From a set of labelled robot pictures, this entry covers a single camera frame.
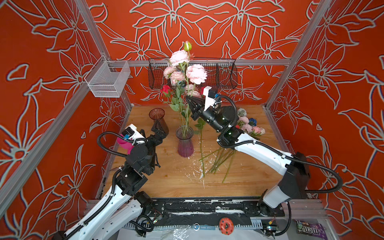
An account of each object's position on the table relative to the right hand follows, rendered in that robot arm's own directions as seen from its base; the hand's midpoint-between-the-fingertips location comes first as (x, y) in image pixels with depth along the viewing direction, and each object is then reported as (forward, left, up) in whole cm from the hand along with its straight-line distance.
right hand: (184, 96), depth 59 cm
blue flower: (+19, -46, -42) cm, 65 cm away
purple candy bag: (-42, -59, -45) cm, 85 cm away
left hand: (-6, +15, -11) cm, 19 cm away
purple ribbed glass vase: (+1, +1, -28) cm, 28 cm away
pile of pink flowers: (+14, -40, -39) cm, 57 cm away
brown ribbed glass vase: (+16, +19, -29) cm, 38 cm away
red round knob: (-40, -18, -46) cm, 63 cm away
